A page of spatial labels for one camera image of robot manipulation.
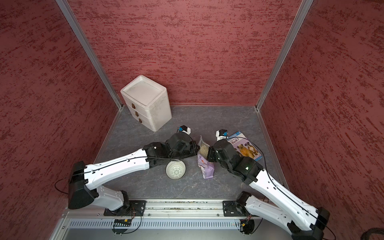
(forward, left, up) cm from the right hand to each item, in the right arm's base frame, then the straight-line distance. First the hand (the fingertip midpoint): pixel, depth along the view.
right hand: (208, 151), depth 72 cm
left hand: (0, +5, +1) cm, 5 cm away
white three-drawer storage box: (+32, +35, +4) cm, 47 cm away
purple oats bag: (-5, +1, -8) cm, 9 cm away
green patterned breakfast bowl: (-2, +19, -19) cm, 27 cm away
